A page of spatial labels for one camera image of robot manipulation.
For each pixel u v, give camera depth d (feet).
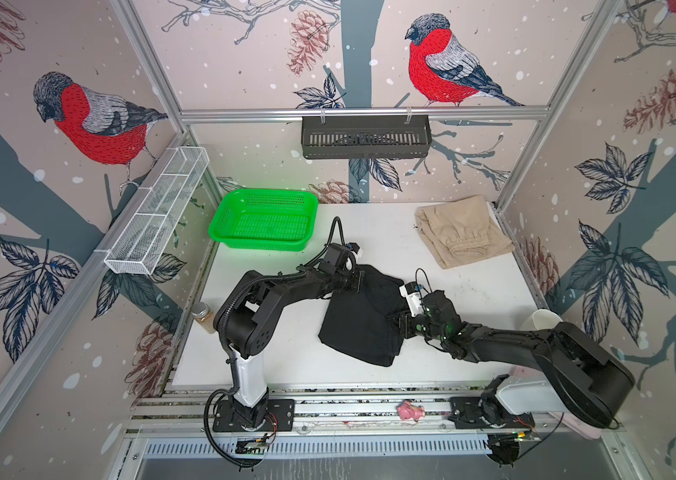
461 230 3.52
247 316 1.62
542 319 2.75
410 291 2.62
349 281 2.75
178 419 2.47
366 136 3.42
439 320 2.25
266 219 3.86
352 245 2.91
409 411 2.35
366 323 2.86
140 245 2.33
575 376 1.40
